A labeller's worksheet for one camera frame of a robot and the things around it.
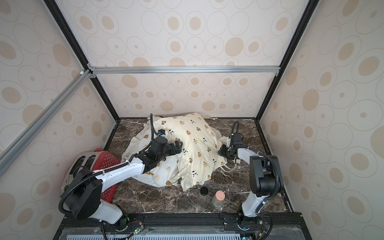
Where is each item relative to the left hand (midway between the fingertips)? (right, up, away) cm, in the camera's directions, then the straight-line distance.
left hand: (182, 143), depth 85 cm
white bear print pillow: (-9, -17, +1) cm, 19 cm away
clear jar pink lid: (+19, -27, -12) cm, 35 cm away
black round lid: (+12, -23, -11) cm, 28 cm away
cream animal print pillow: (+11, -8, 0) cm, 13 cm away
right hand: (+28, -6, +12) cm, 31 cm away
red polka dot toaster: (-43, -8, -9) cm, 45 cm away
